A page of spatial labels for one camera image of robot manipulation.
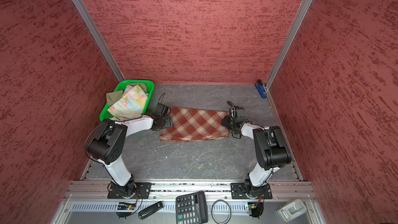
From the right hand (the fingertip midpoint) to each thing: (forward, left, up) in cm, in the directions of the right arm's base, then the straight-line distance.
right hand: (223, 125), depth 97 cm
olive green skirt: (+16, +71, +12) cm, 74 cm away
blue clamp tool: (+30, -33, +2) cm, 44 cm away
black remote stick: (-43, +37, +3) cm, 57 cm away
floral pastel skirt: (+12, +59, +8) cm, 61 cm away
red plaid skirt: (+1, +19, +1) cm, 19 cm away
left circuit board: (-43, +52, -4) cm, 67 cm away
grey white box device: (-45, -26, +2) cm, 52 cm away
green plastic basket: (+30, +51, +7) cm, 60 cm away
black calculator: (-43, +19, +2) cm, 48 cm away
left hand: (+1, +37, -1) cm, 37 cm away
